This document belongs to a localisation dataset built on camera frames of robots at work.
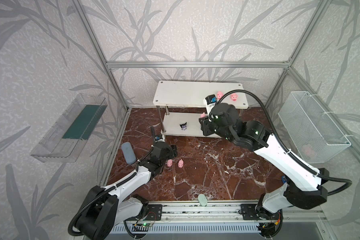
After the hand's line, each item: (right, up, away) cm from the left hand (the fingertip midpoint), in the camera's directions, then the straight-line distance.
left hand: (174, 143), depth 87 cm
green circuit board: (-13, -37, -17) cm, 42 cm away
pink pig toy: (-3, -12, +2) cm, 13 cm away
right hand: (+15, +16, -23) cm, 31 cm away
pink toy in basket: (+68, -1, -14) cm, 70 cm away
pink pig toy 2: (+4, -13, +2) cm, 13 cm away
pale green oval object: (+16, -28, -12) cm, 34 cm away
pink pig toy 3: (+32, +26, -11) cm, 43 cm away
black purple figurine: (+5, +9, +9) cm, 14 cm away
